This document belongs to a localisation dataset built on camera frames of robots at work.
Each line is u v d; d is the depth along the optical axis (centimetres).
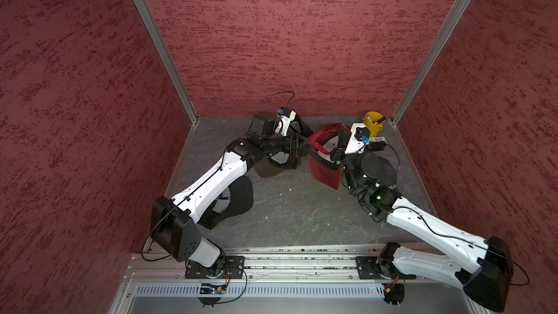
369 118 109
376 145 107
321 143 83
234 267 74
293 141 66
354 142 55
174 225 40
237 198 90
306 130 104
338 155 61
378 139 110
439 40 88
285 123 67
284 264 76
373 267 74
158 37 87
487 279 38
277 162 101
